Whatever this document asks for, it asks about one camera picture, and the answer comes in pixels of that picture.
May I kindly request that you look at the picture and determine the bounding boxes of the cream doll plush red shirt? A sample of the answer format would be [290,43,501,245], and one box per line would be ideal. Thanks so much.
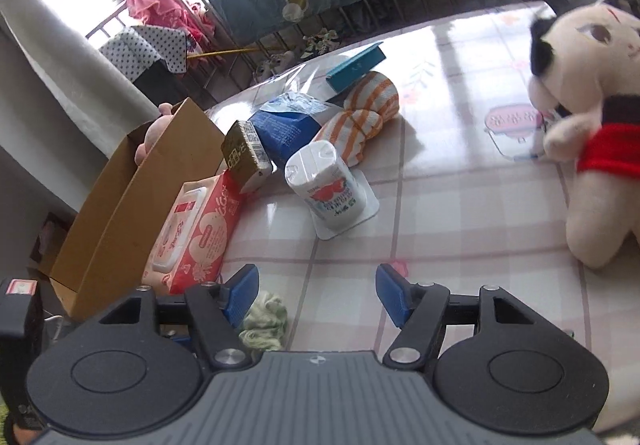
[528,4,639,269]

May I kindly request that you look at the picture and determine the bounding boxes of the white slippers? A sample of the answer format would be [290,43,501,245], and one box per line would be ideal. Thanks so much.
[255,51,297,82]

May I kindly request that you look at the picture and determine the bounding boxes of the pink hanging clothes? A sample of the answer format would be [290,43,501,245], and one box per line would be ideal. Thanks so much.
[126,0,215,46]

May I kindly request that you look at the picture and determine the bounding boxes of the red wet wipes pack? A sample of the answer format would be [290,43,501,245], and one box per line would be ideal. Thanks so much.
[142,171,244,295]

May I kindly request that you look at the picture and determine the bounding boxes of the orange striped towel roll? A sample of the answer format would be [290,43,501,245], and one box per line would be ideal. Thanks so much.
[312,72,399,168]

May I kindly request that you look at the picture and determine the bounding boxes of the blue tissue pack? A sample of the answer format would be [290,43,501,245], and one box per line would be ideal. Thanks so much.
[250,91,344,169]

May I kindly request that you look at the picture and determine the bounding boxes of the pink plush toy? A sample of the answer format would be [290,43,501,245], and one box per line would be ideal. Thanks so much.
[134,103,174,167]

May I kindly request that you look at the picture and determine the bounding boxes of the teal small box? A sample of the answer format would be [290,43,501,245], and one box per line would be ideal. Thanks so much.
[326,42,386,93]

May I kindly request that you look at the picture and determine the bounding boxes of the white yogurt cup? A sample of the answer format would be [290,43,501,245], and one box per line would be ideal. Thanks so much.
[284,141,380,240]

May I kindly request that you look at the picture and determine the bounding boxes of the white curtain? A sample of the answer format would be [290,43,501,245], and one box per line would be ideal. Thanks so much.
[1,0,158,157]

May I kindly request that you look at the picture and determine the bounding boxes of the brown cardboard box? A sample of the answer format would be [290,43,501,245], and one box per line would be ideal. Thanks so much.
[49,98,224,321]

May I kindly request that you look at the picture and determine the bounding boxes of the polka dot cloth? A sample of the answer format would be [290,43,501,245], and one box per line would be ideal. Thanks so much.
[99,25,188,82]

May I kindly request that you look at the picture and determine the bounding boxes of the green white scrunchie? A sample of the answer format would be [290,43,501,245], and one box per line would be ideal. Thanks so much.
[239,290,288,352]

